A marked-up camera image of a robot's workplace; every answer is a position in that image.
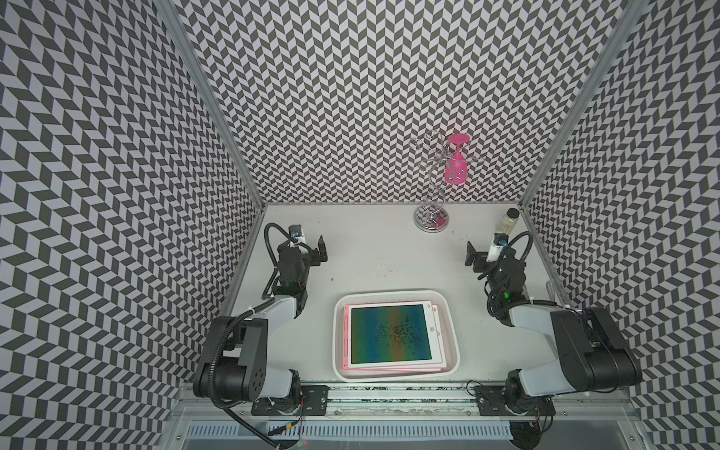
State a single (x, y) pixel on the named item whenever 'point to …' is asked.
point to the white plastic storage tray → (448, 328)
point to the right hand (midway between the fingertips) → (482, 245)
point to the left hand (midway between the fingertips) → (306, 238)
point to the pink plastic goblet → (456, 168)
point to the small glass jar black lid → (508, 221)
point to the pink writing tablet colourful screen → (387, 335)
